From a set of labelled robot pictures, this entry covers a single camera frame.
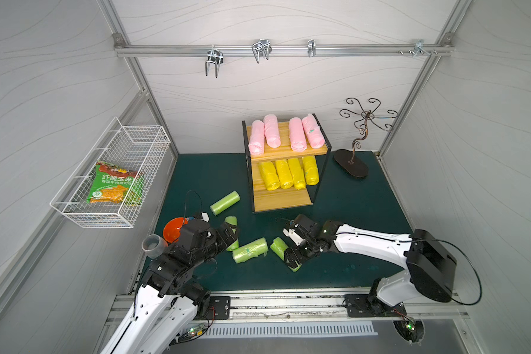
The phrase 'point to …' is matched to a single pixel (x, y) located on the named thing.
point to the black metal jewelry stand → (344, 158)
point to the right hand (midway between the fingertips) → (292, 256)
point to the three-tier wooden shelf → (263, 200)
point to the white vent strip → (225, 330)
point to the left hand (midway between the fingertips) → (233, 235)
